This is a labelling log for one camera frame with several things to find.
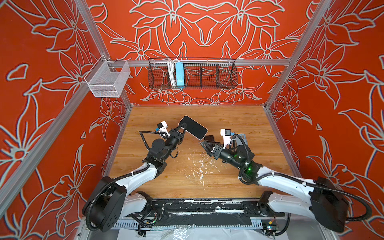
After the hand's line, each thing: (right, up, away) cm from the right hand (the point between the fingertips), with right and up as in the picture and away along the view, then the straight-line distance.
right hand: (200, 144), depth 68 cm
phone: (+8, -1, +32) cm, 33 cm away
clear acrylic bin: (-59, +38, +26) cm, 75 cm away
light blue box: (-11, +39, +22) cm, 46 cm away
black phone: (-3, +7, +6) cm, 10 cm away
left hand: (-6, +9, +4) cm, 12 cm away
